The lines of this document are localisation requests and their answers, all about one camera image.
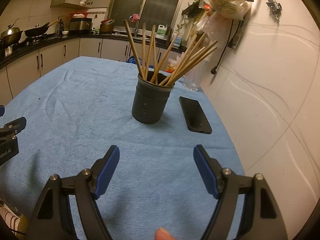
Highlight lower kitchen cabinets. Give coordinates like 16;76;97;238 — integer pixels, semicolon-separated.
0;37;187;106

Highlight kitchen window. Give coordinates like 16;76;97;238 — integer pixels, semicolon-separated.
108;0;182;32

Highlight right hand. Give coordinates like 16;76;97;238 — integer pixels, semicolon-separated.
155;227;176;240

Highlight black smartphone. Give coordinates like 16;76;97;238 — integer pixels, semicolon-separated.
179;96;212;134

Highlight blue table towel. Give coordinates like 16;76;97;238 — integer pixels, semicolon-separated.
1;57;244;239

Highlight glass beer mug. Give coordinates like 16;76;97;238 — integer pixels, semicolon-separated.
183;60;208;91

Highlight dark grey utensil cup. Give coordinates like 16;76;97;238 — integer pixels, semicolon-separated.
132;69;174;124

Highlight steel lidded pot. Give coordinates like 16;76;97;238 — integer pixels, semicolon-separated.
1;20;23;48

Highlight blue plastic bag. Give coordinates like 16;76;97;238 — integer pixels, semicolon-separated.
126;55;142;65

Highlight black wok on stove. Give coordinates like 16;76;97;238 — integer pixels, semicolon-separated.
24;20;59;38

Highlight steel toaster box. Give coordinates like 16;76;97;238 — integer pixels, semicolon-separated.
68;18;92;34

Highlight copper pot by sink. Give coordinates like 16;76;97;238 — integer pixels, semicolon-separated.
99;18;114;34

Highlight green detergent bottle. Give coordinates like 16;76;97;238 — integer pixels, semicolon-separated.
156;24;167;39

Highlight sink faucet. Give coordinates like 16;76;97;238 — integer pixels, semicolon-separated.
129;14;140;36

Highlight hanging plastic bags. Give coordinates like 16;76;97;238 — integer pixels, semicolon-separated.
182;0;251;46

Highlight black power cable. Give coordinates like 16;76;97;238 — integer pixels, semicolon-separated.
210;19;234;75

